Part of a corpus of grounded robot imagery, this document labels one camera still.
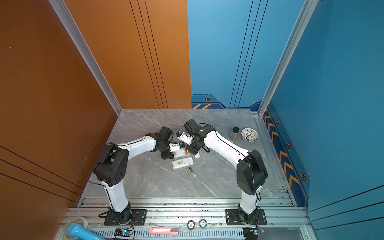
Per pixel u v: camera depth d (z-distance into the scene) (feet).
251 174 1.59
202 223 2.37
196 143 1.98
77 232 2.13
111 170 1.63
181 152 3.08
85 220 2.38
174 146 2.78
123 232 2.33
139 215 2.43
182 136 2.48
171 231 2.28
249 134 3.41
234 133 3.18
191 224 2.34
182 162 2.99
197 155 3.14
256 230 2.29
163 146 2.67
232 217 2.38
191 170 2.92
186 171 2.92
